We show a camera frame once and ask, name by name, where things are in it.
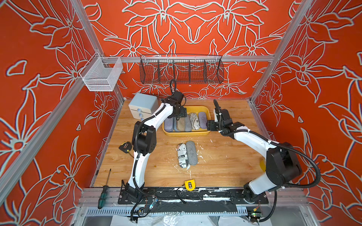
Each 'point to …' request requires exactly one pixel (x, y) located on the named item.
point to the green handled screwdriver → (105, 190)
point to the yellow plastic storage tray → (190, 109)
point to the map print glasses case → (194, 120)
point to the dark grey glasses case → (191, 148)
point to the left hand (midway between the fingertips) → (180, 112)
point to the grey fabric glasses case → (188, 126)
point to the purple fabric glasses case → (168, 123)
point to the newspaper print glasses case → (182, 149)
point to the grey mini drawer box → (143, 106)
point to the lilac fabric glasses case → (203, 120)
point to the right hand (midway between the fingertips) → (211, 121)
